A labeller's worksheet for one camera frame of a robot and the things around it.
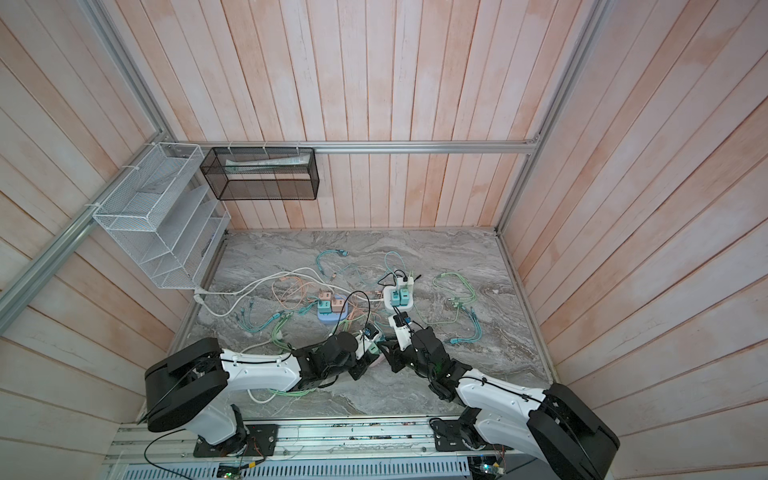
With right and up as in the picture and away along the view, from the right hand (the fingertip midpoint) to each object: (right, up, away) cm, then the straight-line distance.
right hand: (382, 341), depth 83 cm
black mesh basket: (-42, +54, +21) cm, 72 cm away
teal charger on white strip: (+6, +11, +9) cm, 16 cm away
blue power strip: (-15, +5, +10) cm, 19 cm away
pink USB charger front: (-14, +9, +7) cm, 18 cm away
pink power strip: (-1, -6, 0) cm, 6 cm away
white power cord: (-58, +6, +13) cm, 60 cm away
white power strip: (+6, +16, +10) cm, 20 cm away
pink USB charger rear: (-18, +12, +10) cm, 23 cm away
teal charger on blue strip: (-18, +8, +7) cm, 21 cm away
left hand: (-3, -5, +1) cm, 6 cm away
